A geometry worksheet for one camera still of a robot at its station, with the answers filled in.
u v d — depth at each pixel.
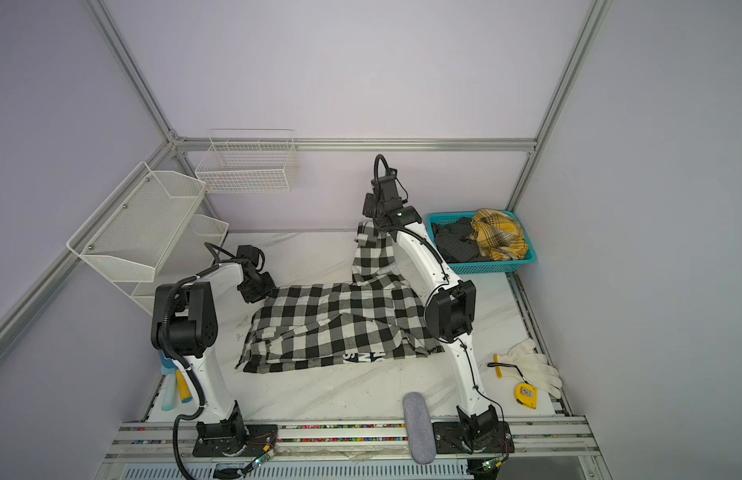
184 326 0.54
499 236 1.03
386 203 0.71
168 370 0.84
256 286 0.87
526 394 0.80
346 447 0.74
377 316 0.96
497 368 0.85
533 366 0.86
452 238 1.09
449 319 0.58
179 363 0.54
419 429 0.73
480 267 1.01
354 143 0.92
